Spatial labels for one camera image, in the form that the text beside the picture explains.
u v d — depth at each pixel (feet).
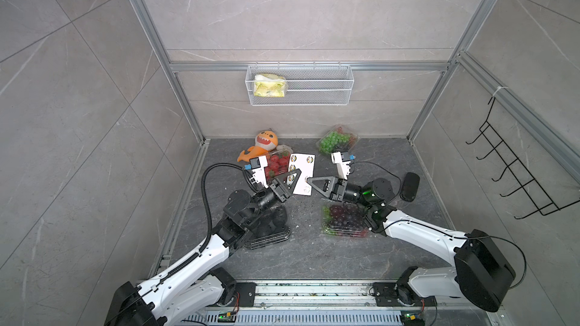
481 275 1.35
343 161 2.05
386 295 2.38
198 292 1.85
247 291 2.41
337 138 3.62
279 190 1.89
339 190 1.92
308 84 3.31
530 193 2.06
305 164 2.08
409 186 3.23
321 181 2.04
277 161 1.97
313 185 2.05
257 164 1.97
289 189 1.94
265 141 3.54
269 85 2.81
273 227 2.77
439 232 1.59
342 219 2.75
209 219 1.78
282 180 1.94
